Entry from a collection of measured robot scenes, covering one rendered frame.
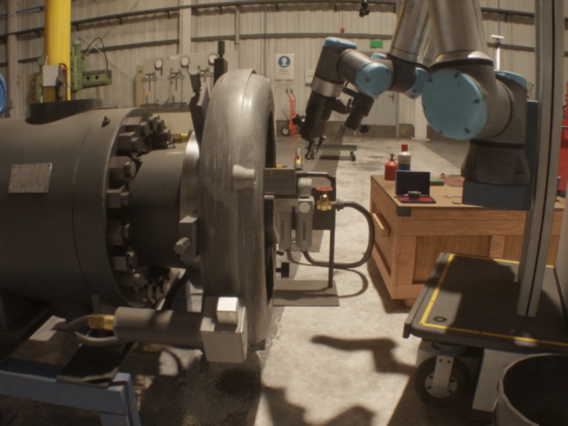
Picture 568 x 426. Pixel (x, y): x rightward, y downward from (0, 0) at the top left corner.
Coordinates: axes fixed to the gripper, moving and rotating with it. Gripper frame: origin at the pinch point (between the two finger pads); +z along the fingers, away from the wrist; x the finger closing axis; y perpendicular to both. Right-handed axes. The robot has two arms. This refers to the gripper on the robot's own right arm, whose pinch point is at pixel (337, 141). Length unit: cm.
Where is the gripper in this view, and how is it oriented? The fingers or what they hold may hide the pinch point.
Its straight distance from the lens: 174.1
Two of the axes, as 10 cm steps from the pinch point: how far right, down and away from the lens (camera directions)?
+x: 3.0, -1.2, 9.5
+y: 8.6, 4.7, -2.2
